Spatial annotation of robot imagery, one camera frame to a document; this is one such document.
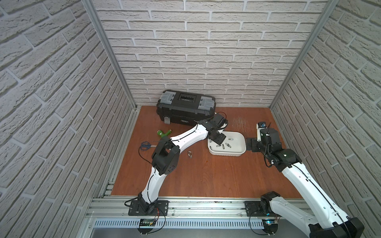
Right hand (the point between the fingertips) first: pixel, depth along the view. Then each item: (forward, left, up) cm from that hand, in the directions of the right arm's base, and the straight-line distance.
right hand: (258, 139), depth 78 cm
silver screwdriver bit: (+8, +15, -20) cm, 26 cm away
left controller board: (-31, +61, -22) cm, 72 cm away
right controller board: (-37, 0, -21) cm, 42 cm away
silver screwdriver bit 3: (+8, +19, -19) cm, 28 cm away
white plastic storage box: (+8, +8, -21) cm, 24 cm away
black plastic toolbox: (+28, +40, -2) cm, 49 cm away
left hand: (+9, +17, -9) cm, 21 cm away
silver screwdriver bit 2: (+8, +12, -19) cm, 24 cm away
